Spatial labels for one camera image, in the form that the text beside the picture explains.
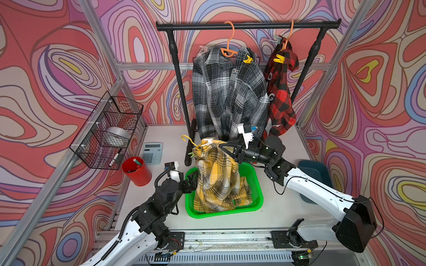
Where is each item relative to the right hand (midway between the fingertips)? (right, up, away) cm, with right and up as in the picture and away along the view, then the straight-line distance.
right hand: (220, 149), depth 65 cm
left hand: (-12, -11, +8) cm, 18 cm away
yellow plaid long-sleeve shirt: (0, -17, +6) cm, 18 cm away
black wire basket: (-53, +3, +8) cm, 53 cm away
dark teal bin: (+58, -14, +31) cm, 67 cm away
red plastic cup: (-43, -10, +18) cm, 47 cm away
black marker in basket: (-46, -4, +8) cm, 47 cm away
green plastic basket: (+18, -19, +17) cm, 32 cm away
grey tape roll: (-45, +5, +6) cm, 45 cm away
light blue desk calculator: (-41, -4, +37) cm, 55 cm away
